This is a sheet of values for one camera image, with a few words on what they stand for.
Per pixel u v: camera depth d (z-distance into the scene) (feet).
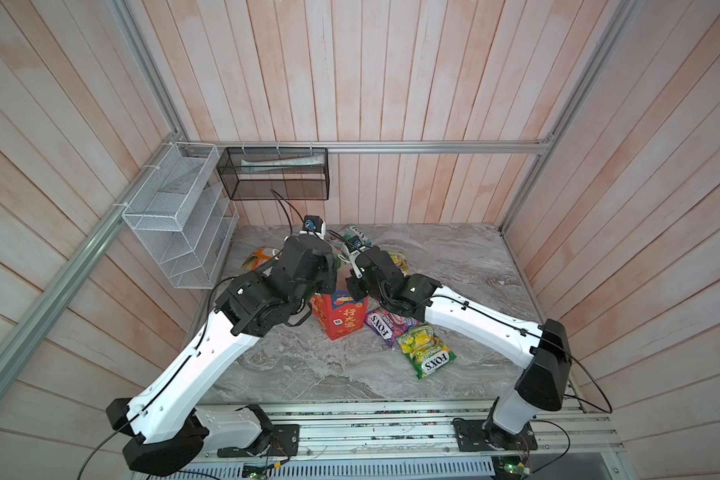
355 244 2.10
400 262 3.52
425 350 2.81
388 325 2.97
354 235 3.79
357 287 2.20
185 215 2.39
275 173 3.51
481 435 2.41
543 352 1.41
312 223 1.71
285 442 2.41
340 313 2.62
